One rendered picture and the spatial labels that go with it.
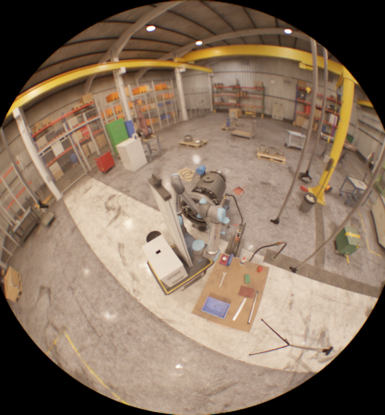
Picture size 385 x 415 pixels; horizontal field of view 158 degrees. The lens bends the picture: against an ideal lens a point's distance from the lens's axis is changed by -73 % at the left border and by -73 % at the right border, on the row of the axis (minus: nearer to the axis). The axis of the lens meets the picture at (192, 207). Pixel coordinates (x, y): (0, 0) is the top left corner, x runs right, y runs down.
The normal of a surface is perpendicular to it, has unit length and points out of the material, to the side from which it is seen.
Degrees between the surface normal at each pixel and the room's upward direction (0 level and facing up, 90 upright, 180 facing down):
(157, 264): 0
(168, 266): 0
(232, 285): 0
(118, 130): 90
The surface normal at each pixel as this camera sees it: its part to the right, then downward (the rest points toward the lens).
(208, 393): -0.11, -0.69
